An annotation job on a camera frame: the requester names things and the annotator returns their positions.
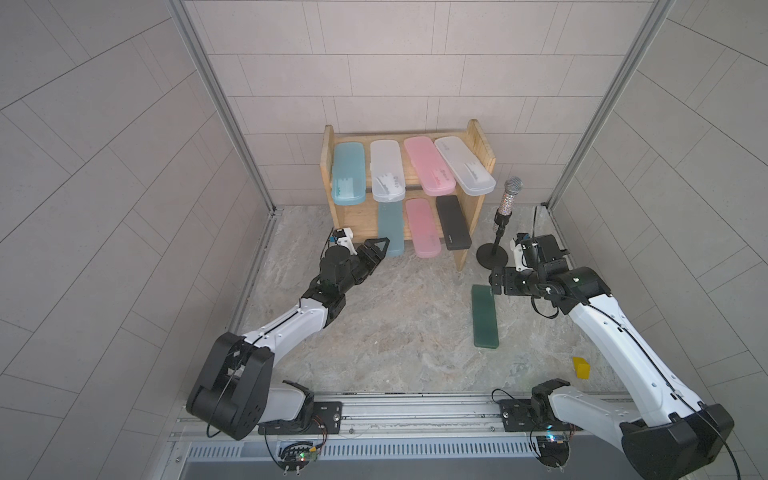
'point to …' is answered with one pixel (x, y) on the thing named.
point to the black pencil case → (453, 224)
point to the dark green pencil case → (484, 316)
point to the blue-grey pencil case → (390, 225)
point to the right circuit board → (552, 451)
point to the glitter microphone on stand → (492, 256)
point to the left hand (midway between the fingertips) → (393, 244)
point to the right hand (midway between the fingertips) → (502, 276)
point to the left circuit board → (296, 455)
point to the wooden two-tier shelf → (360, 221)
